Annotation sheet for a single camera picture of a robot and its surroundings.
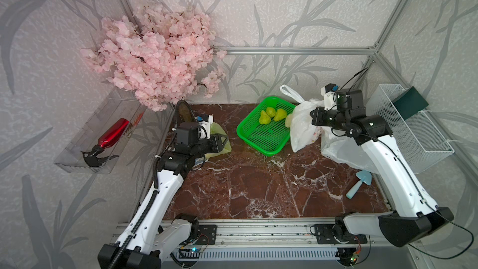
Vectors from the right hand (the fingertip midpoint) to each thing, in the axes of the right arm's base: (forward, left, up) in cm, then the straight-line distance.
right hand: (309, 111), depth 72 cm
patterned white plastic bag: (-6, +2, -7) cm, 10 cm away
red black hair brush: (-9, +69, +2) cm, 69 cm away
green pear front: (+25, +11, -28) cm, 39 cm away
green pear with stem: (+20, +15, -28) cm, 37 cm away
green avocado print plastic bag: (+8, +41, -21) cm, 47 cm away
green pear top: (+23, +6, -27) cm, 36 cm away
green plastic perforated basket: (+9, +14, -32) cm, 36 cm away
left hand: (-7, +33, -7) cm, 35 cm away
